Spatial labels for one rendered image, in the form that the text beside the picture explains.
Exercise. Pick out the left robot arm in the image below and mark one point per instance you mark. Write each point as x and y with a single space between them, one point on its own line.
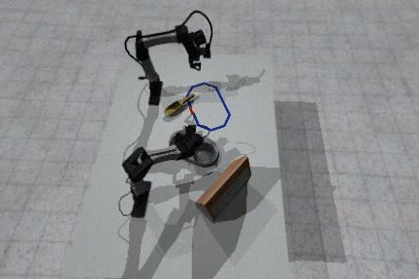
142 44

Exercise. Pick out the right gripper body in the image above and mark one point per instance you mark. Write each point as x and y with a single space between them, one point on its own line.
189 133

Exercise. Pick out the yellow scoop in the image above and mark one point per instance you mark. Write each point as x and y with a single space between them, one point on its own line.
177 105

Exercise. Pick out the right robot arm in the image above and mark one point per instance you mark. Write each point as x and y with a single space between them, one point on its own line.
157 156

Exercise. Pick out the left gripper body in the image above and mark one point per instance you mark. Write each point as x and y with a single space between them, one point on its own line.
194 54

